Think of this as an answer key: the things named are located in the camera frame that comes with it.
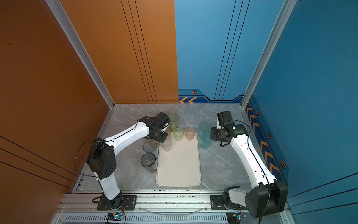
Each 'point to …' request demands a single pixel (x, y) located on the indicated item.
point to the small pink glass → (189, 133)
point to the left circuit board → (115, 216)
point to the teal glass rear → (204, 127)
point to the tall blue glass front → (151, 146)
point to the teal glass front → (204, 135)
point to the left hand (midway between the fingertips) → (162, 137)
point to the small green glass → (178, 133)
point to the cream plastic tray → (180, 166)
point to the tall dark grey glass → (149, 162)
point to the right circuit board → (234, 218)
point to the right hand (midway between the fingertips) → (212, 134)
